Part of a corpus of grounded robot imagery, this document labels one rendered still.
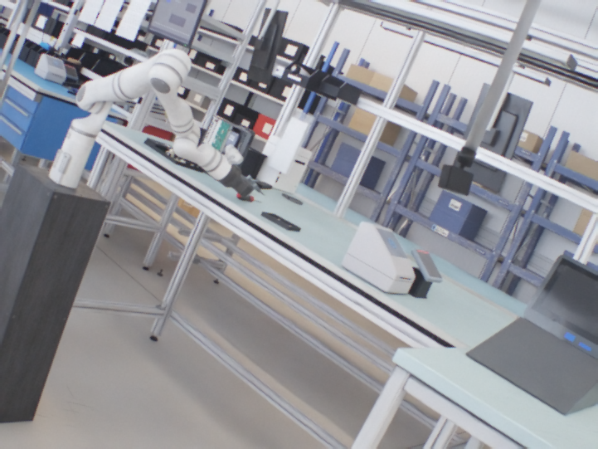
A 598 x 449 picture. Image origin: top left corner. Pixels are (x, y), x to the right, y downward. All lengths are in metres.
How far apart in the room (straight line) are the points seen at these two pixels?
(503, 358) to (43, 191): 1.43
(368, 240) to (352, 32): 5.93
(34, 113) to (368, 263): 2.48
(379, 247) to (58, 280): 1.01
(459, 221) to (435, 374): 5.01
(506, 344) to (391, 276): 0.68
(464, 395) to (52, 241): 1.48
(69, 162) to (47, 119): 1.80
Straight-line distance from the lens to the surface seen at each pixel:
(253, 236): 2.16
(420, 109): 6.37
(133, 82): 1.95
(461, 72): 6.90
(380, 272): 1.88
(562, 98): 6.46
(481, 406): 0.98
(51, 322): 2.32
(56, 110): 3.99
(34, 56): 5.11
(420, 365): 1.01
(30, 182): 2.19
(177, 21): 3.86
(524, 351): 1.25
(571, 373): 1.24
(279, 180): 3.09
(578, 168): 5.77
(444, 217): 6.05
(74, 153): 2.18
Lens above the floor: 1.32
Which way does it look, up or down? 8 degrees down
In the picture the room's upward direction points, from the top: 24 degrees clockwise
